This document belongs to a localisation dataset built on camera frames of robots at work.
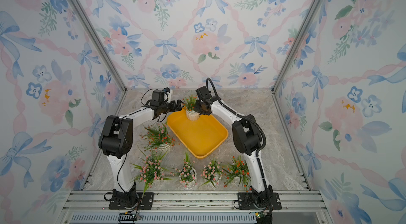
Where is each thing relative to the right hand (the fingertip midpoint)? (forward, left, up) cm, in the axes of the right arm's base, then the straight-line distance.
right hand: (196, 107), depth 103 cm
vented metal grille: (-59, +11, -6) cm, 60 cm away
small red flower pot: (-7, +2, +1) cm, 8 cm away
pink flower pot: (-44, +1, +9) cm, 45 cm away
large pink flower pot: (-43, +16, +11) cm, 47 cm away
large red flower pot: (-43, -21, +7) cm, 48 cm away
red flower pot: (-27, +18, +9) cm, 34 cm away
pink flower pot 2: (-44, -10, +8) cm, 45 cm away
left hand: (0, +10, +4) cm, 11 cm away
